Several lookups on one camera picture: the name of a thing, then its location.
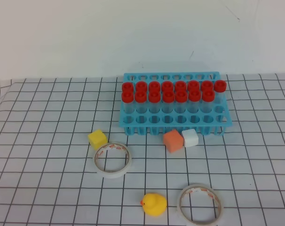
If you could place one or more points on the row tube two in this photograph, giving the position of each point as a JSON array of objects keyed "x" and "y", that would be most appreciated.
[
  {"x": 141, "y": 100},
  {"x": 141, "y": 86}
]

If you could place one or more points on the blue test tube rack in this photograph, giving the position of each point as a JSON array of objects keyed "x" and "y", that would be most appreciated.
[{"x": 214, "y": 122}]

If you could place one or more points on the back row tube seven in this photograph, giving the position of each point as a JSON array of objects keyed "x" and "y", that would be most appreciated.
[{"x": 207, "y": 85}]

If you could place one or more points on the yellow rubber duck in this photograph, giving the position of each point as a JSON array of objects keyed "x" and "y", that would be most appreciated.
[{"x": 154, "y": 204}]

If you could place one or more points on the back row tube four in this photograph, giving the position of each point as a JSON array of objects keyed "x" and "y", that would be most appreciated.
[{"x": 167, "y": 86}]

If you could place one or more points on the row tube one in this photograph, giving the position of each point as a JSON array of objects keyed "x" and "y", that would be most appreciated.
[
  {"x": 127, "y": 87},
  {"x": 128, "y": 101}
]

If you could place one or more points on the white tape roll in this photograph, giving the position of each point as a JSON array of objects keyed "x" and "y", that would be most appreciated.
[
  {"x": 113, "y": 173},
  {"x": 195, "y": 189}
]

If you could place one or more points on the back row tube five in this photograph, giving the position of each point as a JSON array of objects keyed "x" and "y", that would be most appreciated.
[{"x": 180, "y": 86}]

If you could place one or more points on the back row tube eight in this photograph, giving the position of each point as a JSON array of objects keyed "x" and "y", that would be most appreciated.
[{"x": 219, "y": 88}]

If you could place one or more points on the left white tape roll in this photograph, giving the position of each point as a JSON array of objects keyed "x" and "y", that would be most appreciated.
[{"x": 113, "y": 173}]

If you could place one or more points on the front row tube four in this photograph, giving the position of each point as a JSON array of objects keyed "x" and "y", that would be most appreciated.
[{"x": 168, "y": 101}]

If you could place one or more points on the back row tube two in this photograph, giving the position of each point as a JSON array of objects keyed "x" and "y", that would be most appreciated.
[{"x": 141, "y": 86}]

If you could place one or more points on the white foam cube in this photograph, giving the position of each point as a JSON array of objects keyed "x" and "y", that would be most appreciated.
[{"x": 190, "y": 138}]

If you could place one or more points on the row tube three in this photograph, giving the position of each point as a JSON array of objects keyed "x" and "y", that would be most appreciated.
[
  {"x": 154, "y": 101},
  {"x": 154, "y": 86}
]

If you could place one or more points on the back row tube three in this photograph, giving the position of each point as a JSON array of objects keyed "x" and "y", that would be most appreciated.
[{"x": 154, "y": 86}]

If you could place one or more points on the right white tape roll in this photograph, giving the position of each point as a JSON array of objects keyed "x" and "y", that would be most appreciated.
[{"x": 195, "y": 189}]

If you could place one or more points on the front row tube one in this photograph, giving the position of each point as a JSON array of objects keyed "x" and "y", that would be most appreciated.
[{"x": 128, "y": 101}]

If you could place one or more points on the front row tube six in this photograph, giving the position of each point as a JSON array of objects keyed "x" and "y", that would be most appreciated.
[{"x": 193, "y": 100}]

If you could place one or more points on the yellow foam cube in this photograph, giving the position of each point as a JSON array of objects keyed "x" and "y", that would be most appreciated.
[{"x": 97, "y": 139}]

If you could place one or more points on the row tube six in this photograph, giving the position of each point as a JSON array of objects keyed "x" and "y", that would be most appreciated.
[
  {"x": 193, "y": 100},
  {"x": 193, "y": 85}
]

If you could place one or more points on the back row tube one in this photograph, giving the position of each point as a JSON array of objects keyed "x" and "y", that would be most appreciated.
[{"x": 127, "y": 87}]

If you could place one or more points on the row tube four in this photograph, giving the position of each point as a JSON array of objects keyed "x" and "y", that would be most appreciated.
[
  {"x": 167, "y": 86},
  {"x": 168, "y": 101}
]

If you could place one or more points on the front row tube five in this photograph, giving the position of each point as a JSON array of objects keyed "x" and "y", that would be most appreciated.
[{"x": 181, "y": 97}]

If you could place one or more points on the row tube five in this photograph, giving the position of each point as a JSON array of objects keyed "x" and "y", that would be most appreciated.
[
  {"x": 181, "y": 97},
  {"x": 180, "y": 86}
]

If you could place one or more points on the back row tube six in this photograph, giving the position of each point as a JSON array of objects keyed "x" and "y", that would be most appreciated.
[{"x": 193, "y": 85}]

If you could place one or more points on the front row tube three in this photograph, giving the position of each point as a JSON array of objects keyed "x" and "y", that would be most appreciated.
[{"x": 154, "y": 101}]

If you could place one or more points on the red-capped test tube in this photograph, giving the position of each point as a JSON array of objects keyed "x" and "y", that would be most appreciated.
[{"x": 207, "y": 100}]

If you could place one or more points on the orange foam cube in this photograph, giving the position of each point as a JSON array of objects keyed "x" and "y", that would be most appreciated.
[{"x": 173, "y": 141}]

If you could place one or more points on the front row tube two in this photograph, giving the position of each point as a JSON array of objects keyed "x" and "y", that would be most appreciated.
[{"x": 141, "y": 100}]

